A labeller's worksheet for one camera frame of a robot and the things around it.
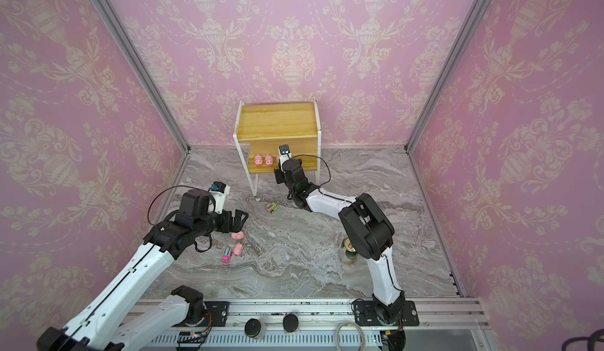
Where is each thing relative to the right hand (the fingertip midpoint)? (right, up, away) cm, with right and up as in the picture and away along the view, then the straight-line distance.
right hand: (282, 159), depth 92 cm
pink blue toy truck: (-19, -34, -8) cm, 40 cm away
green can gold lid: (+24, -31, -15) cm, 42 cm away
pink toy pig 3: (-16, -29, -3) cm, 34 cm away
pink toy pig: (-9, 0, 0) cm, 9 cm away
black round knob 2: (+5, -47, -27) cm, 54 cm away
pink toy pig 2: (-5, 0, 0) cm, 5 cm away
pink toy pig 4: (-16, -33, -7) cm, 37 cm away
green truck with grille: (-5, -20, +4) cm, 21 cm away
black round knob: (-5, -47, -29) cm, 55 cm away
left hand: (-13, -19, -15) cm, 27 cm away
